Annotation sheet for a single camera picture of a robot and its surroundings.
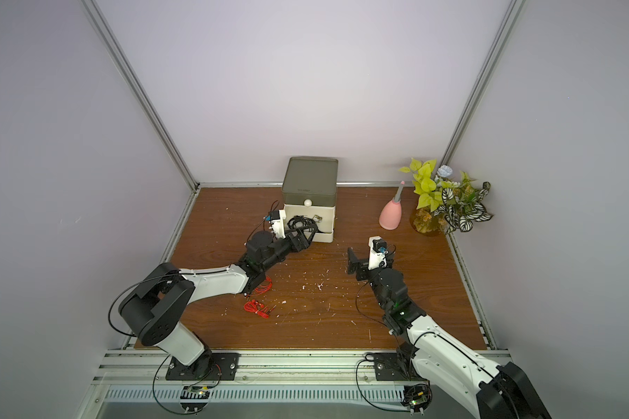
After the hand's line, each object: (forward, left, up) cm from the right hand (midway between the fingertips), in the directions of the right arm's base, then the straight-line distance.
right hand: (365, 244), depth 78 cm
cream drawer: (+20, +13, -10) cm, 26 cm away
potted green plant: (+12, -26, +6) cm, 29 cm away
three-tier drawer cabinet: (+23, +19, +2) cm, 29 cm away
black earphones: (+16, +21, -10) cm, 28 cm away
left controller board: (-39, +49, -21) cm, 66 cm away
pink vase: (+21, -13, -12) cm, 27 cm away
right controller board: (-36, -14, -20) cm, 44 cm away
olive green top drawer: (+19, +18, -1) cm, 27 cm away
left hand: (+5, +16, +1) cm, 17 cm away
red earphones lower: (-14, +36, -18) cm, 42 cm away
